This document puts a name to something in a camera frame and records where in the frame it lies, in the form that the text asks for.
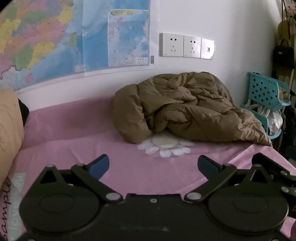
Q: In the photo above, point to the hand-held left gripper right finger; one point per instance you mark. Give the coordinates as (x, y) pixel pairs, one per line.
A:
(207, 165)

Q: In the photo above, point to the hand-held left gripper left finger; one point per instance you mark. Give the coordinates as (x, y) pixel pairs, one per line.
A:
(101, 165)

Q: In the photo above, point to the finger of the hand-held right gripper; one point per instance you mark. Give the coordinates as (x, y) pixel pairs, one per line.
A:
(270, 165)

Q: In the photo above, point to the brown down jacket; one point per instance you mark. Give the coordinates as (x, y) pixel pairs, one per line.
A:
(185, 109)

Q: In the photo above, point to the clear plastic bags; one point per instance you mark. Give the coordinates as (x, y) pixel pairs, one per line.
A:
(274, 120)

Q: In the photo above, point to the pink printed bed sheet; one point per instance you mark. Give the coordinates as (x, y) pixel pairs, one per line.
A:
(69, 129)

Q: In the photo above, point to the blue plastic basket rack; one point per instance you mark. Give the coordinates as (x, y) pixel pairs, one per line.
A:
(263, 90)

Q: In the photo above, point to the beige down jacket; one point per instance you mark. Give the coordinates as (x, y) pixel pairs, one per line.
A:
(9, 129)

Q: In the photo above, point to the black handbag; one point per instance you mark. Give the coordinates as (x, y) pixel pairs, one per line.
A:
(283, 54)

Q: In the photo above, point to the olive hanging bag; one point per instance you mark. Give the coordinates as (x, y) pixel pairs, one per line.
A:
(286, 27)

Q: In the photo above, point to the white wall socket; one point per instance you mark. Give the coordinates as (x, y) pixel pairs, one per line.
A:
(192, 46)
(171, 44)

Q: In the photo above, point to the colourful wall map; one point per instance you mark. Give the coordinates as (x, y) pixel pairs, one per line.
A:
(46, 34)

